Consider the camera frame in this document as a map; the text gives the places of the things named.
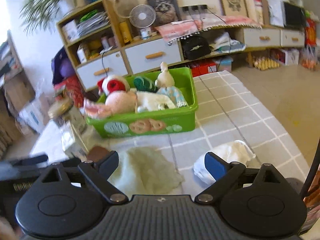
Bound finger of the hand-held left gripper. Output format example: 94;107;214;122
10;154;48;166
45;158;82;171

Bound yellow bottle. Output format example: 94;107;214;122
119;21;133;45

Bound brown leather pouch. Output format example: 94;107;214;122
87;146;110;162

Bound wooden cabinet with white drawers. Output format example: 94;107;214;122
56;0;305;93

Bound cream rabbit plush toy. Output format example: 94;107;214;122
154;62;188;108

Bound framed cat picture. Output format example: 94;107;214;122
146;0;182;25

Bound green plastic bin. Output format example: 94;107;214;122
86;67;199;138

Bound folded clothes pile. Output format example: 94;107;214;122
210;32;247;54

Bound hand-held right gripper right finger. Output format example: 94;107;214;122
194;152;287;204

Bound purple bag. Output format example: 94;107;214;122
51;47;75;85

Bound white cardboard box blue print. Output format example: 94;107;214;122
19;100;50;134

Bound framed cartoon girl picture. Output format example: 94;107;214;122
215;0;249;18

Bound row of yellow bottles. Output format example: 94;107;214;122
252;56;280;71

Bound glass jar with gold lid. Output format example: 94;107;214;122
47;100;87;133

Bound green knitted hat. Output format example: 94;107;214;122
133;77;158;93

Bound white box with picture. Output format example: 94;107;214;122
271;48;300;66

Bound stack of papers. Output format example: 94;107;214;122
76;11;110;37

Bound black power cable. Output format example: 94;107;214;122
101;51;110;78

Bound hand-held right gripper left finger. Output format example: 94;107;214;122
37;150;129;204

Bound wooden side shelf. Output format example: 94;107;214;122
0;30;35;155

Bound red patterned box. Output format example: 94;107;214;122
54;76;84;108

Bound black curved pole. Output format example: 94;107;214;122
299;142;320;200

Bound white plush with red scarf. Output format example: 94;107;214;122
97;74;130;97

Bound green potted plant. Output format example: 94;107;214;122
20;0;85;33

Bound red and yellow bag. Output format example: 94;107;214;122
304;17;318;48

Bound pink plush toy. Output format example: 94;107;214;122
84;91;137;120

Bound white cloth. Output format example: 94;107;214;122
193;140;256;185

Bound bag of oranges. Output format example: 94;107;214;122
301;47;320;70

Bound white plush toy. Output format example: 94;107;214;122
135;91;177;113

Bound white and red bottle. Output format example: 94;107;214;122
253;0;264;25

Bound wall power sockets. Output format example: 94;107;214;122
181;4;208;15

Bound grey checkered tablecloth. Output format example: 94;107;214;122
30;70;310;198

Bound white desk fan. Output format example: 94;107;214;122
129;4;157;40

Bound cream fluffy towel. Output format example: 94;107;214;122
107;146;185;195

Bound white box on shelf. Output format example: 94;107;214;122
61;20;79;42

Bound black handbag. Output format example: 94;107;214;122
180;35;212;60

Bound pink tasselled runner cloth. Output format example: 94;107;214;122
155;15;262;46

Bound red shoe box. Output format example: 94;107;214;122
190;61;218;77

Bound clear plastic storage box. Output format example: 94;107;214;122
217;56;234;72

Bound white patterned carton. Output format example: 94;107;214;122
61;125;89;161

